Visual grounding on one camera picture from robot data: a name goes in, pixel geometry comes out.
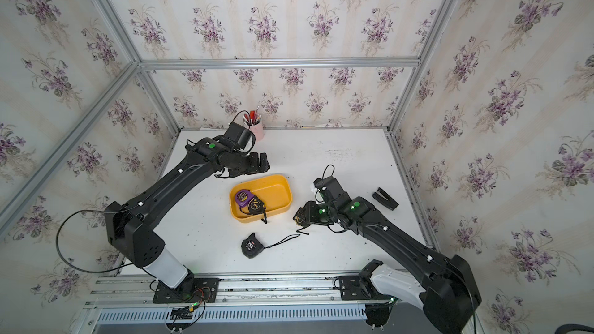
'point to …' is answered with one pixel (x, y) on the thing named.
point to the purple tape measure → (243, 196)
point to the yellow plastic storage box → (275, 191)
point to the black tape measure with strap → (251, 246)
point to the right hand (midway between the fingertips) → (304, 215)
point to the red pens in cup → (253, 118)
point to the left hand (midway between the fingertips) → (263, 168)
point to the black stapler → (388, 201)
